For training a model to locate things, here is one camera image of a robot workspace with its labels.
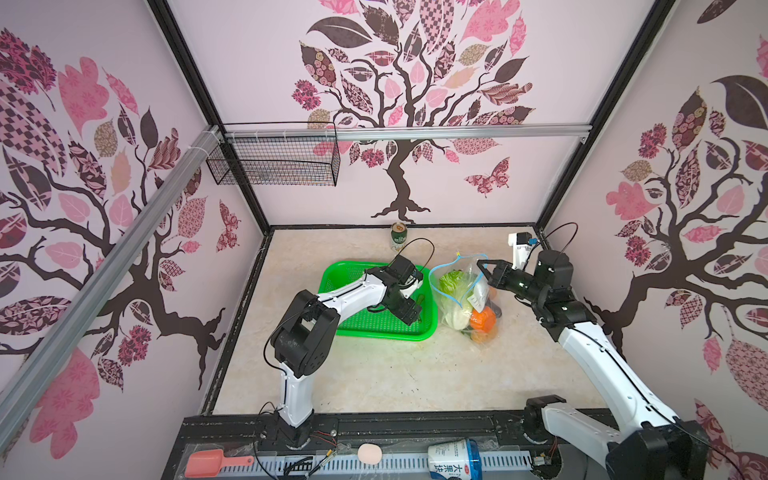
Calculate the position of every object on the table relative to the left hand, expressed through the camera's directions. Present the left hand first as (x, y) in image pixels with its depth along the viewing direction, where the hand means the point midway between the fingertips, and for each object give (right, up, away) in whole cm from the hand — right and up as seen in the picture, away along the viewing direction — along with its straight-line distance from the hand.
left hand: (402, 312), depth 92 cm
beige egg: (-9, -30, -22) cm, 38 cm away
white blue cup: (+10, -27, -28) cm, 40 cm away
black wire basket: (-41, +51, +3) cm, 66 cm away
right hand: (+20, +17, -16) cm, 31 cm away
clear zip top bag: (+23, +2, -10) cm, 25 cm away
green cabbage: (+15, +7, -9) cm, 19 cm away
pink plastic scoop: (-47, -31, -23) cm, 61 cm away
